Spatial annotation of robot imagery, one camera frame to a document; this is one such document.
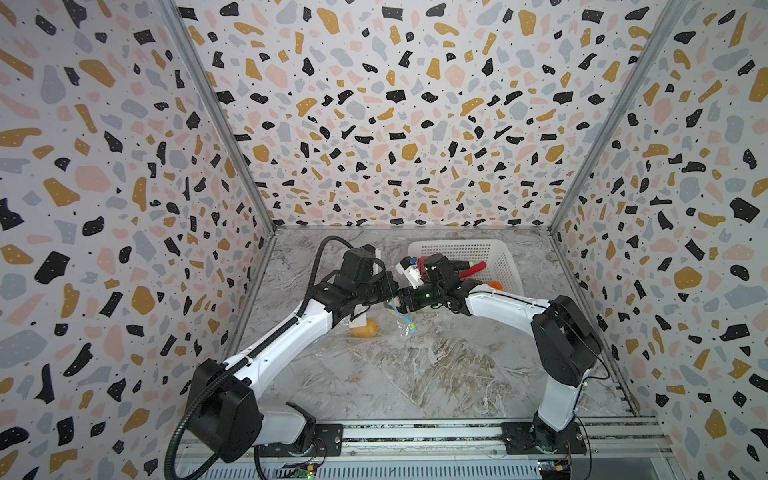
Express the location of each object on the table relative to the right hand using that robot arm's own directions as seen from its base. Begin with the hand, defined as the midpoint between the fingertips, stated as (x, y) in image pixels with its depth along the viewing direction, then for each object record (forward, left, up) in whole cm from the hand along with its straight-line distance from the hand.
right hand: (386, 298), depth 84 cm
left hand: (0, -5, +9) cm, 10 cm away
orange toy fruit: (+12, -35, -10) cm, 39 cm away
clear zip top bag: (-7, -3, -2) cm, 8 cm away
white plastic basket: (+20, -37, -13) cm, 44 cm away
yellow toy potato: (-6, +5, -9) cm, 12 cm away
